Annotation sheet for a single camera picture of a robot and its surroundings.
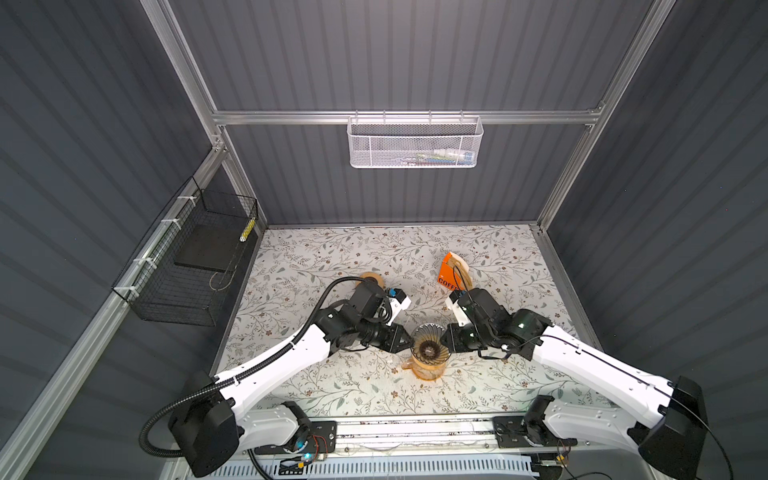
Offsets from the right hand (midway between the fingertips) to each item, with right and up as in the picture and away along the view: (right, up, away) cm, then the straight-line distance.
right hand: (443, 343), depth 76 cm
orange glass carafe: (-4, -10, +7) cm, 13 cm away
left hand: (-8, +1, -3) cm, 8 cm away
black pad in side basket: (-59, +25, -2) cm, 64 cm away
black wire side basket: (-66, +15, -8) cm, 69 cm away
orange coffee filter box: (+5, +16, +22) cm, 27 cm away
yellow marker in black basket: (-53, +30, +6) cm, 61 cm away
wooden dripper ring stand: (-4, -6, 0) cm, 7 cm away
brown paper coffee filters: (+11, +18, +23) cm, 31 cm away
